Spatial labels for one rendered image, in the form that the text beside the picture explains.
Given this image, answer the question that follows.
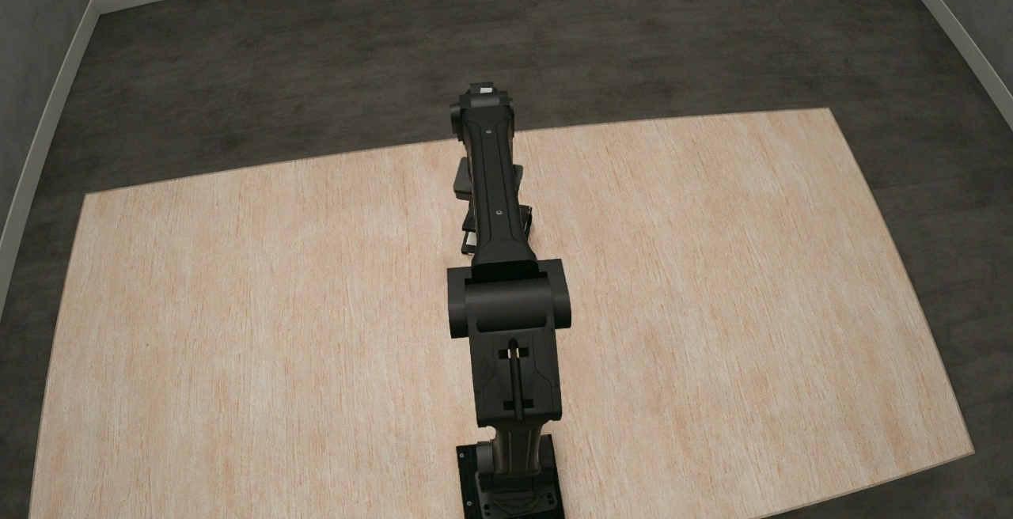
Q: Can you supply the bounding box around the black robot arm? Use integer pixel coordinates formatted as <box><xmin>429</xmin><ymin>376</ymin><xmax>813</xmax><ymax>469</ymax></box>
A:
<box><xmin>447</xmin><ymin>81</ymin><xmax>571</xmax><ymax>519</ymax></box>

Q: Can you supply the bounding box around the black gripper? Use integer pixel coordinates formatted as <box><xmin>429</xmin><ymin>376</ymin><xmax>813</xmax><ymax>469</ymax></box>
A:
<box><xmin>453</xmin><ymin>157</ymin><xmax>523</xmax><ymax>205</ymax></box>

